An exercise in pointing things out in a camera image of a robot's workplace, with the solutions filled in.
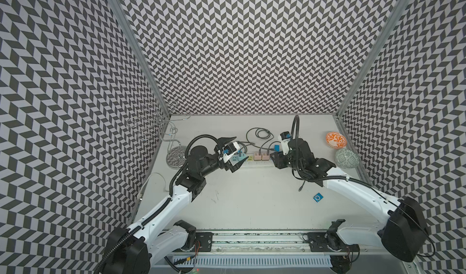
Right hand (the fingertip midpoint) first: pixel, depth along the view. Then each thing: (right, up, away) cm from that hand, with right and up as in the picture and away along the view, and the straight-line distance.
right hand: (275, 156), depth 82 cm
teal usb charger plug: (-15, -2, +20) cm, 25 cm away
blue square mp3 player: (+21, -20, +3) cm, 29 cm away
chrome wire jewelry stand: (-69, +17, +30) cm, 77 cm away
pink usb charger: (-4, -2, +9) cm, 10 cm away
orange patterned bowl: (+38, +6, +21) cm, 44 cm away
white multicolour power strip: (-11, -5, +12) cm, 17 cm away
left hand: (-16, +5, -8) cm, 19 cm away
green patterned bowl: (+41, -3, +14) cm, 43 cm away
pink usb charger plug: (-8, -2, +10) cm, 13 cm away
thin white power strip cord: (-65, -19, +5) cm, 68 cm away
